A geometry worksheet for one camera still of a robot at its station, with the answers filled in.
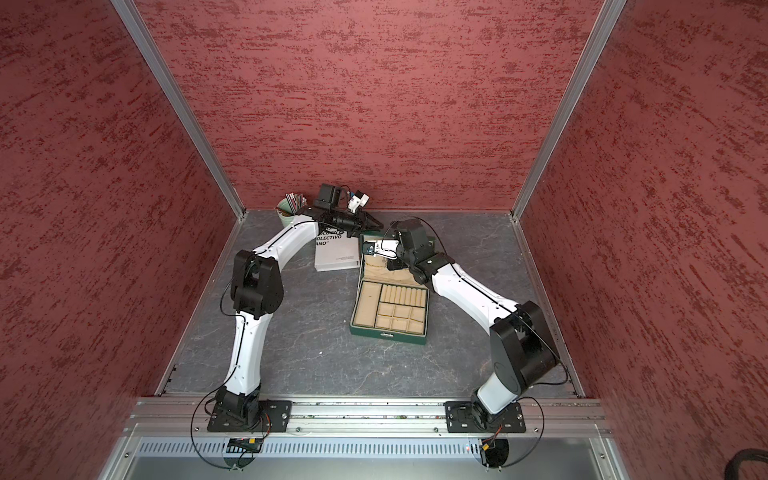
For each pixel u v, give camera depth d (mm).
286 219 1006
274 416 746
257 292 605
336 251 1041
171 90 842
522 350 438
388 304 895
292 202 1033
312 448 774
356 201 920
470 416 739
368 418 757
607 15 710
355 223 866
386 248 739
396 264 779
